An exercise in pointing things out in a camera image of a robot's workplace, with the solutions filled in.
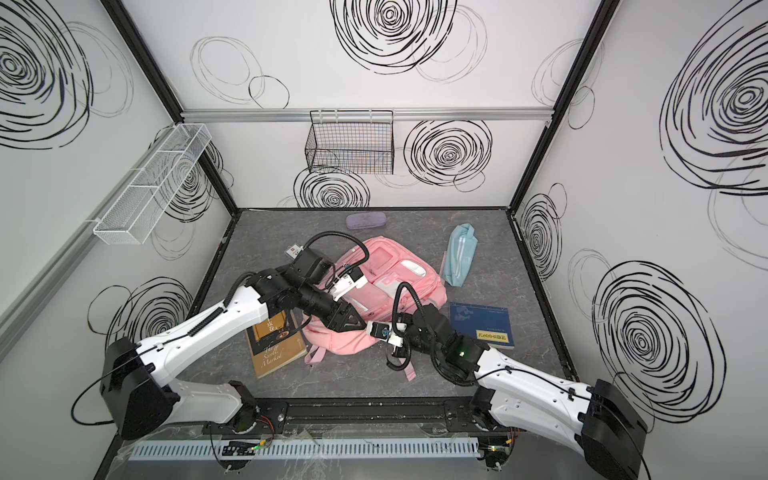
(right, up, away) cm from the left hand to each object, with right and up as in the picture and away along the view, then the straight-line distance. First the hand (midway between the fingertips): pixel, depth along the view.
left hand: (363, 324), depth 70 cm
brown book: (-26, -10, +14) cm, 32 cm away
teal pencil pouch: (+32, +18, +35) cm, 50 cm away
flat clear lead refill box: (-29, +16, +37) cm, 50 cm away
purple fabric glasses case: (-4, +27, +42) cm, 50 cm away
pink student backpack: (+4, +11, +25) cm, 28 cm away
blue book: (+36, -6, +19) cm, 41 cm away
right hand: (+2, -2, +3) cm, 4 cm away
